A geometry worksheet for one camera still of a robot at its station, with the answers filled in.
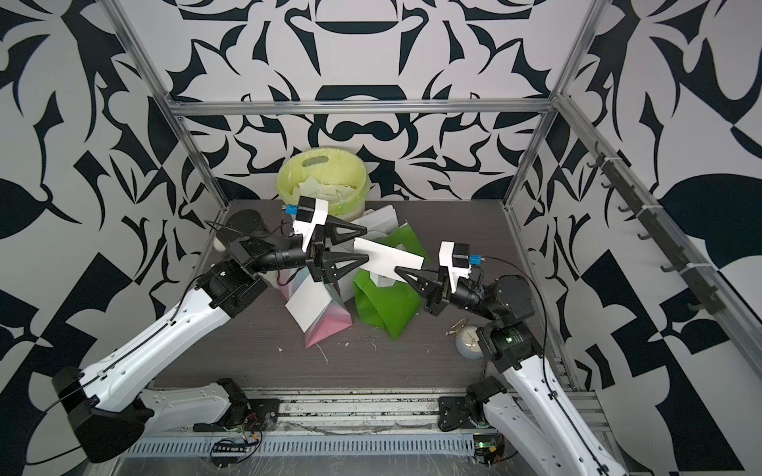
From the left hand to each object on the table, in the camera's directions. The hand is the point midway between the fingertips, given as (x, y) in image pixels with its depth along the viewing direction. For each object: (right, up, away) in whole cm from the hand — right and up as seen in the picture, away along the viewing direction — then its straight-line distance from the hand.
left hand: (363, 235), depth 53 cm
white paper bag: (+2, +3, +31) cm, 31 cm away
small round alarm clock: (+27, -30, +29) cm, 50 cm away
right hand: (+7, -6, +2) cm, 9 cm away
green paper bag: (+6, -19, +26) cm, 33 cm away
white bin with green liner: (-14, +20, +47) cm, 53 cm away
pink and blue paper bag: (-11, -25, +33) cm, 43 cm away
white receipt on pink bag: (-15, -17, +22) cm, 32 cm away
